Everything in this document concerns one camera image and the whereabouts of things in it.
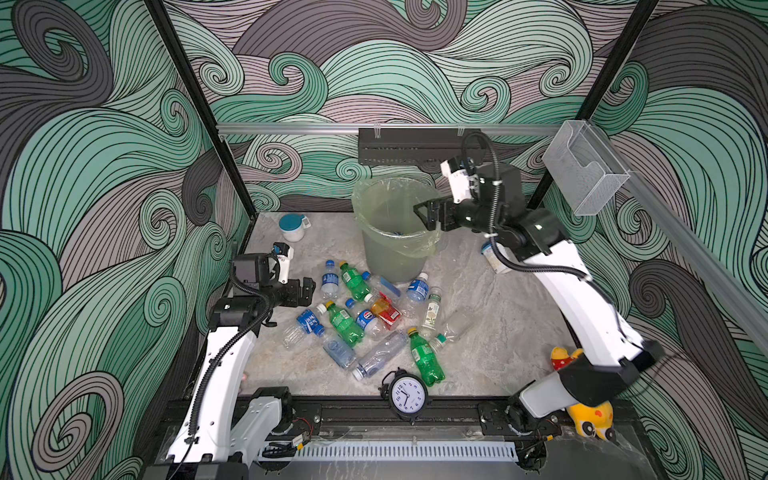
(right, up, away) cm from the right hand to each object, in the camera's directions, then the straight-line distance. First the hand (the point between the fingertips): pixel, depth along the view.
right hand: (431, 203), depth 67 cm
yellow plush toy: (+38, -51, +2) cm, 64 cm away
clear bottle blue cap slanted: (-10, -24, +31) cm, 40 cm away
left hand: (-33, -19, +9) cm, 39 cm away
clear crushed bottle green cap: (+12, -35, +22) cm, 43 cm away
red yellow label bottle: (-10, -30, +21) cm, 38 cm away
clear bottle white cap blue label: (0, -26, +25) cm, 36 cm away
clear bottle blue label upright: (-28, -22, +28) cm, 46 cm away
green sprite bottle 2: (-22, -34, +19) cm, 44 cm away
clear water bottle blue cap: (-24, -38, +13) cm, 47 cm away
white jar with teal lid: (-44, -3, +41) cm, 60 cm away
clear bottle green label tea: (+4, -29, +21) cm, 36 cm away
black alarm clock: (-5, -48, +8) cm, 49 cm away
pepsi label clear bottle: (-14, -34, +20) cm, 42 cm away
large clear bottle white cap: (-11, -41, +16) cm, 46 cm away
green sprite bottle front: (0, -39, +12) cm, 41 cm away
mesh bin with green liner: (-7, -9, +12) cm, 17 cm away
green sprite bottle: (-19, -23, +31) cm, 43 cm away
